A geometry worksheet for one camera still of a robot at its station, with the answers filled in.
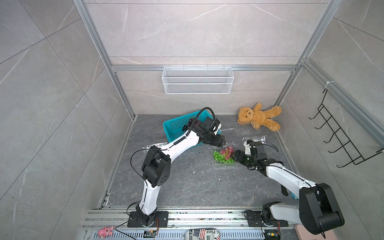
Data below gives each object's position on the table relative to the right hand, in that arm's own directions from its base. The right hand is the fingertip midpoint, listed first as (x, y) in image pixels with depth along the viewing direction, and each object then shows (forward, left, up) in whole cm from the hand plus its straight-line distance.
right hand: (236, 156), depth 89 cm
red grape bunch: (+2, +5, +1) cm, 6 cm away
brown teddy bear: (+32, -23, -1) cm, 39 cm away
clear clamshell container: (+4, +11, +2) cm, 11 cm away
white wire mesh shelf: (+46, +24, +23) cm, 57 cm away
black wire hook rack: (-7, -42, +25) cm, 49 cm away
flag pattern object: (-38, +22, -3) cm, 44 cm away
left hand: (+6, +9, +9) cm, 14 cm away
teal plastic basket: (+25, +41, -2) cm, 48 cm away
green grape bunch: (0, +9, -2) cm, 10 cm away
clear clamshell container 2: (+10, -18, +4) cm, 20 cm away
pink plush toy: (-37, +68, -4) cm, 77 cm away
